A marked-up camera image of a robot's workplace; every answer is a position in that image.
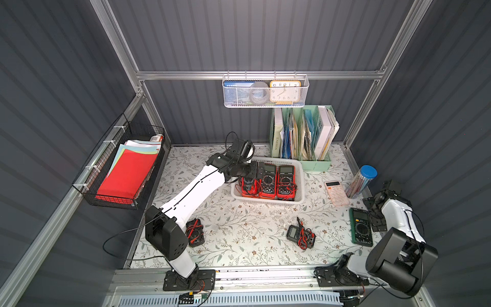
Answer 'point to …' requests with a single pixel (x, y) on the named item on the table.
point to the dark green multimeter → (360, 227)
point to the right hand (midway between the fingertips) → (378, 215)
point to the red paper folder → (126, 176)
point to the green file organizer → (306, 134)
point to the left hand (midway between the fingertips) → (254, 168)
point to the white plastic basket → (236, 187)
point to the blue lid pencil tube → (360, 181)
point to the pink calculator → (336, 193)
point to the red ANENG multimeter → (286, 183)
